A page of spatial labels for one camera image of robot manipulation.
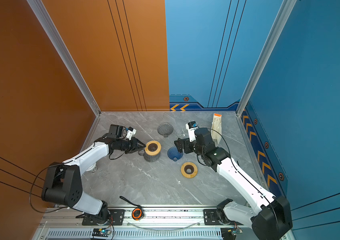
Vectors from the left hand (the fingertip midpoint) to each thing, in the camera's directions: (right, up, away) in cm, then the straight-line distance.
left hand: (144, 145), depth 87 cm
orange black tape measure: (0, -31, -14) cm, 35 cm away
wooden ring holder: (+5, -2, +3) cm, 6 cm away
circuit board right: (+43, -40, -16) cm, 61 cm away
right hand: (+21, +4, -9) cm, 23 cm away
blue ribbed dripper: (+17, -6, +3) cm, 18 cm away
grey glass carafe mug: (+2, -8, +3) cm, 9 cm away
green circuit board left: (-16, -40, -16) cm, 46 cm away
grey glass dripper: (+11, +9, +18) cm, 23 cm away
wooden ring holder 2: (+26, -15, +3) cm, 31 cm away
